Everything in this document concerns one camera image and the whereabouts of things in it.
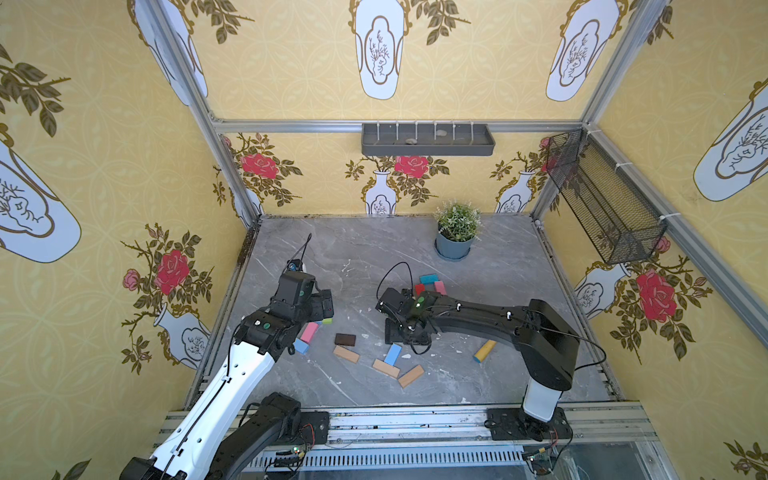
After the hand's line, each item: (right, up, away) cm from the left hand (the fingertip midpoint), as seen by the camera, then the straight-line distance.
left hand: (315, 297), depth 78 cm
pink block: (+36, -1, +21) cm, 42 cm away
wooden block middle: (+18, -20, +5) cm, 28 cm away
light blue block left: (-7, -16, +10) cm, 20 cm away
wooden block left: (+7, -18, +8) cm, 20 cm away
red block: (+29, -1, +24) cm, 38 cm away
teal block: (+34, +2, +25) cm, 42 cm away
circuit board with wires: (-5, -38, -6) cm, 39 cm away
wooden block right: (+25, -23, +4) cm, 34 cm away
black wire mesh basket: (+84, +21, +6) cm, 86 cm away
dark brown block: (+6, -14, +11) cm, 19 cm away
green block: (+5, -4, -7) cm, 10 cm away
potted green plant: (+42, +20, +20) cm, 50 cm away
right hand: (+21, -14, +7) cm, 27 cm away
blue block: (+20, -18, +8) cm, 28 cm away
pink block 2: (-5, -13, +12) cm, 18 cm away
